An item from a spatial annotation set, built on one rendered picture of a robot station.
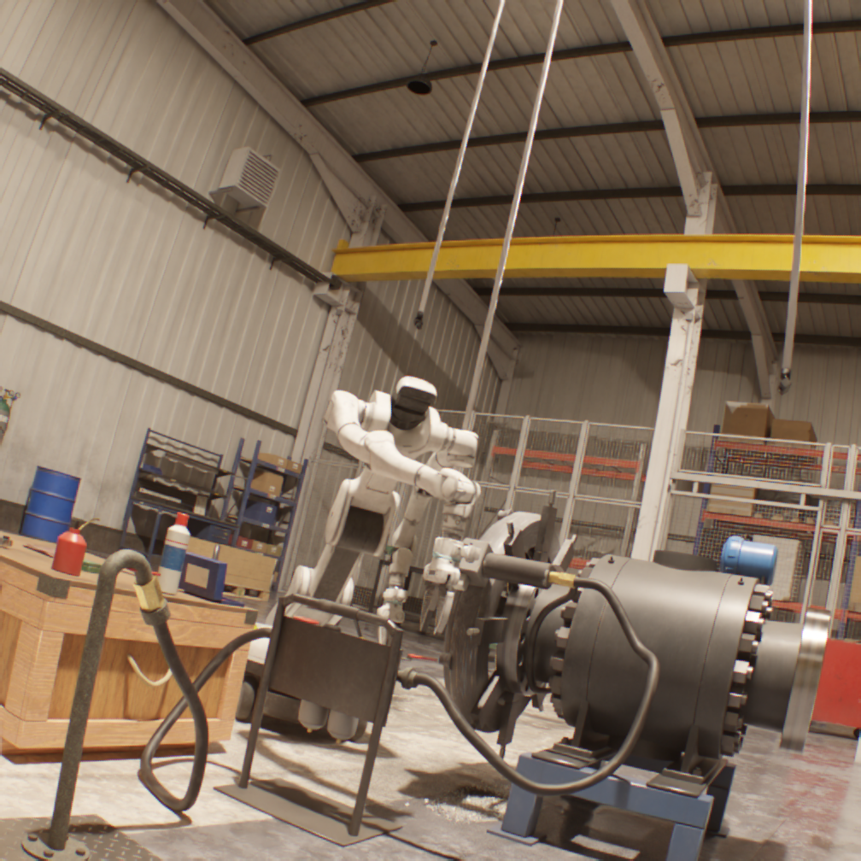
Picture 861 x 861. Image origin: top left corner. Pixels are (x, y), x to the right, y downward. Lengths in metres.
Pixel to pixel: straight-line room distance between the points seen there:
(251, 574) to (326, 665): 7.84
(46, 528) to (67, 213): 3.99
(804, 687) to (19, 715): 2.05
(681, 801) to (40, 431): 9.57
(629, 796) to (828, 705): 5.58
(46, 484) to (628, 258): 8.02
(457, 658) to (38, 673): 1.21
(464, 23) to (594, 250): 3.65
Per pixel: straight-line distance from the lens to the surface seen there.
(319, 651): 2.14
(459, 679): 2.52
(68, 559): 2.13
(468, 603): 2.46
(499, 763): 1.99
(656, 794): 2.30
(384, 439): 2.33
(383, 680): 2.02
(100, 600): 1.52
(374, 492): 2.82
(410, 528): 3.10
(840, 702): 7.80
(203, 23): 12.70
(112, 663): 2.20
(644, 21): 10.34
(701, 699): 2.38
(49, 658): 2.05
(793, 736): 2.48
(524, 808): 2.40
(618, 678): 2.42
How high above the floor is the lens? 0.67
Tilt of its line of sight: 10 degrees up
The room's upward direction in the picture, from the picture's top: 13 degrees clockwise
